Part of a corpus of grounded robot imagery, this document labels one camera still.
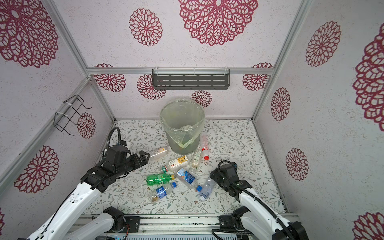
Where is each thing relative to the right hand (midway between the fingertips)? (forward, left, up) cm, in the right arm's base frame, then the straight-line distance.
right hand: (214, 174), depth 85 cm
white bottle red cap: (+21, +5, -1) cm, 22 cm away
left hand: (-1, +37, +15) cm, 40 cm away
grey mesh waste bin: (+15, +23, +2) cm, 28 cm away
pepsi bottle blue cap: (-11, +28, 0) cm, 30 cm away
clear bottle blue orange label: (-4, +14, +1) cm, 15 cm away
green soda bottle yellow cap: (-4, +31, +1) cm, 31 cm away
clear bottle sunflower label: (+6, +23, +1) cm, 24 cm away
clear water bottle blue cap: (-5, +3, -5) cm, 8 cm away
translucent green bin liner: (+31, +20, +12) cm, 39 cm away
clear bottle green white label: (+11, +10, +1) cm, 15 cm away
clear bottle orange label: (+14, +34, 0) cm, 37 cm away
